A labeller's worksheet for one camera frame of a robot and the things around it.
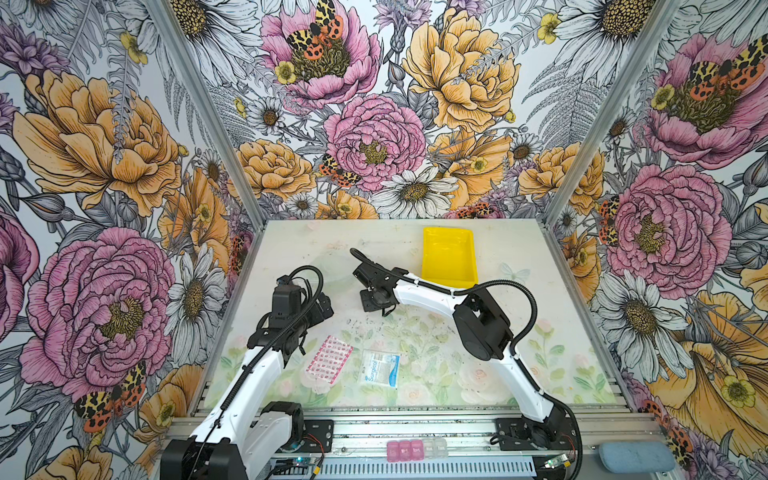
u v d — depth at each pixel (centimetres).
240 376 49
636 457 69
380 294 73
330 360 87
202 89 85
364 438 76
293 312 64
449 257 111
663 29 73
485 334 59
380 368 85
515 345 59
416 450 71
